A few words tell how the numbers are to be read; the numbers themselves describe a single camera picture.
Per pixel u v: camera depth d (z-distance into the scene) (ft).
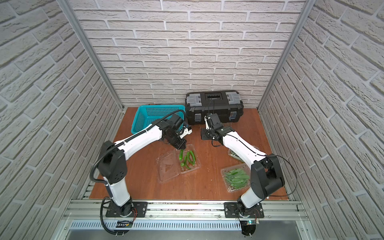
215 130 2.10
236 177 2.66
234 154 1.83
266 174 1.45
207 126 2.53
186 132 2.59
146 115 3.59
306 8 2.28
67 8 2.29
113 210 2.38
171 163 2.92
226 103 3.23
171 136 2.35
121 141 1.64
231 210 2.42
